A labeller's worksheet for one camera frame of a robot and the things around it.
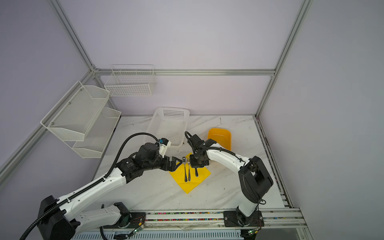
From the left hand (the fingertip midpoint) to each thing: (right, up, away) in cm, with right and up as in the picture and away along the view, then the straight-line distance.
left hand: (174, 161), depth 76 cm
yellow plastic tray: (+29, +11, +28) cm, 42 cm away
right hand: (+9, -4, +9) cm, 14 cm away
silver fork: (+7, -11, +13) cm, 19 cm away
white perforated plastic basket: (-10, +21, +39) cm, 46 cm away
